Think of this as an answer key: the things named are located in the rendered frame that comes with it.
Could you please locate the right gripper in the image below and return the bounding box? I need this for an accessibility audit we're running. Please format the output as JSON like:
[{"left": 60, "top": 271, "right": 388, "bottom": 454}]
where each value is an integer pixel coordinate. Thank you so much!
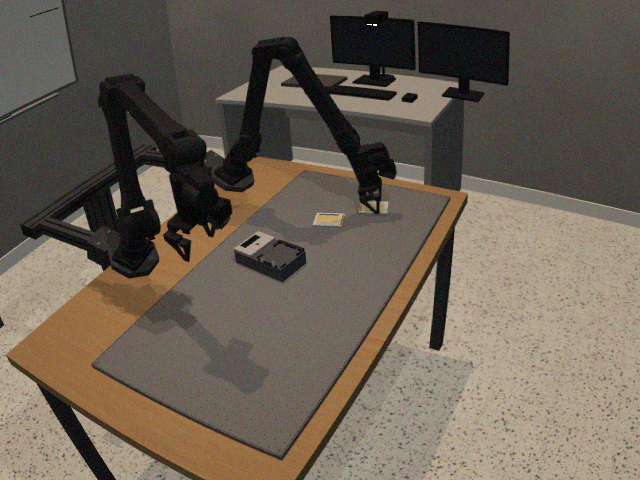
[{"left": 163, "top": 198, "right": 216, "bottom": 262}]

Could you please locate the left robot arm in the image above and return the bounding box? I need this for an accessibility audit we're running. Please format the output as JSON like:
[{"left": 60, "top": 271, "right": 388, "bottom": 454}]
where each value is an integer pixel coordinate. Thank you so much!
[{"left": 214, "top": 37, "right": 397, "bottom": 187}]

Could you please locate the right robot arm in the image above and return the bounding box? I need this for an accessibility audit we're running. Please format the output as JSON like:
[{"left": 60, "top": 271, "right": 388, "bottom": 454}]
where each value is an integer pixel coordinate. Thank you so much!
[{"left": 98, "top": 74, "right": 232, "bottom": 271}]

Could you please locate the white cassette with copper tabs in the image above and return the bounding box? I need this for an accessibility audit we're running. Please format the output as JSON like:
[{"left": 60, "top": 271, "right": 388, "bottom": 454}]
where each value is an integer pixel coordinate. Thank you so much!
[{"left": 312, "top": 213, "right": 346, "bottom": 228}]

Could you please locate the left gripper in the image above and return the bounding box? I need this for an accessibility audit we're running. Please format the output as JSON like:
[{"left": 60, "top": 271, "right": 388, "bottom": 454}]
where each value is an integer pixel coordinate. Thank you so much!
[{"left": 354, "top": 167, "right": 382, "bottom": 214}]

